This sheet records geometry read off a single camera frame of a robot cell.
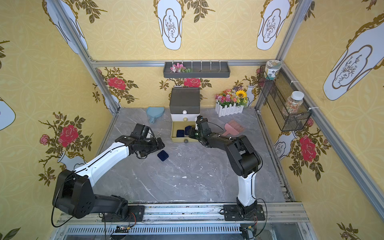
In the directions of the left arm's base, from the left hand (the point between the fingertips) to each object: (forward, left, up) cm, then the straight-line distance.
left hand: (153, 147), depth 87 cm
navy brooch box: (0, -4, -11) cm, 11 cm away
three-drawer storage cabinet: (+25, -18, +7) cm, 31 cm away
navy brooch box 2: (+15, -14, -8) cm, 22 cm away
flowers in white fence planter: (+33, -50, +3) cm, 60 cm away
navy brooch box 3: (+13, -20, -2) cm, 24 cm away
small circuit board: (-38, +12, -13) cm, 42 cm away
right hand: (+15, -23, -3) cm, 28 cm away
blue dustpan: (+38, +8, -11) cm, 41 cm away
